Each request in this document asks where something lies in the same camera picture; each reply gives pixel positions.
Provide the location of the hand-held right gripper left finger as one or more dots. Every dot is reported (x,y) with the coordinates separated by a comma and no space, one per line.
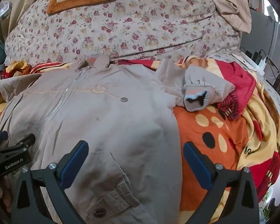
(74,164)

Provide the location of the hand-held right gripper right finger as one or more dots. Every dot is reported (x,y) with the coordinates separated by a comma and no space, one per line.
(197,165)

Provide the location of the beige zip jacket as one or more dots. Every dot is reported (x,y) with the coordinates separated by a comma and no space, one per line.
(107,121)

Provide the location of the person's left hand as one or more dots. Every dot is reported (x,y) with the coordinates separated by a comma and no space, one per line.
(1,196)

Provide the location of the orange red printed blanket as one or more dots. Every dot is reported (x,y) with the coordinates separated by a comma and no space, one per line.
(200,130)

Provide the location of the white power strip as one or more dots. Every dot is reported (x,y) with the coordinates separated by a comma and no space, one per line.
(261,63)

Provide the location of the black power adapter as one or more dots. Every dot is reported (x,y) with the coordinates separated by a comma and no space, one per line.
(256,56)

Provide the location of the floral quilt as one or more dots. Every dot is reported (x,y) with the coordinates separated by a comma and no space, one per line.
(130,28)

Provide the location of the dark grey cabinet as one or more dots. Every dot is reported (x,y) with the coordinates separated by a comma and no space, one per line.
(266,35)

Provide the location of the plain beige cloth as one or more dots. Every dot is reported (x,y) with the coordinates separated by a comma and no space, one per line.
(231,7)

